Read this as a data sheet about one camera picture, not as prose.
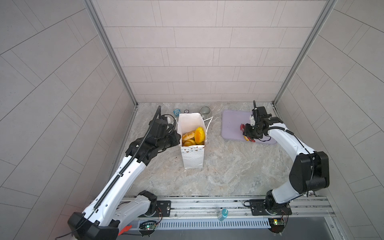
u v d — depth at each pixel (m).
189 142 0.81
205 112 1.08
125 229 0.65
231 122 1.05
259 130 0.66
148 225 0.65
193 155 0.72
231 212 0.71
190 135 0.81
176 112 1.09
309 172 0.42
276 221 0.69
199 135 0.76
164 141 0.57
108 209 0.37
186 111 1.12
